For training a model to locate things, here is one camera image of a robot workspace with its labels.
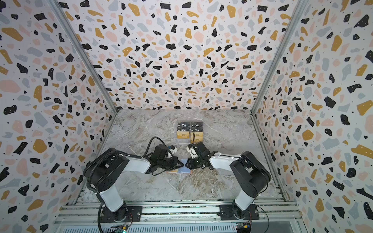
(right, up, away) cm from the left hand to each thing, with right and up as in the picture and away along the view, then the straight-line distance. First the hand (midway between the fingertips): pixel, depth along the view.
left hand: (187, 165), depth 88 cm
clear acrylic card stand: (-1, +13, +15) cm, 19 cm away
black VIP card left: (-4, +22, +12) cm, 25 cm away
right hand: (+1, 0, +1) cm, 2 cm away
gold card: (+5, +14, +16) cm, 22 cm away
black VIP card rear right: (+6, +25, +12) cm, 29 cm away
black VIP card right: (+5, +21, +12) cm, 25 cm away
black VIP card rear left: (-4, +25, +12) cm, 28 cm away
